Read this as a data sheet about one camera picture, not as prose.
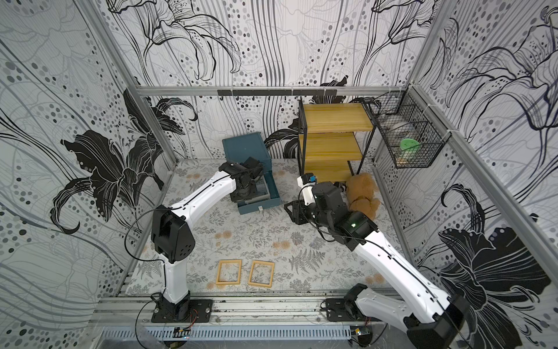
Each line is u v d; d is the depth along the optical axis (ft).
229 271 2.69
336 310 2.36
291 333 2.51
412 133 2.61
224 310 2.45
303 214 1.97
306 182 1.98
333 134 3.49
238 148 3.13
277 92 3.01
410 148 2.31
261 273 2.68
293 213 1.94
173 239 1.59
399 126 2.57
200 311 2.40
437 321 1.20
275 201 3.08
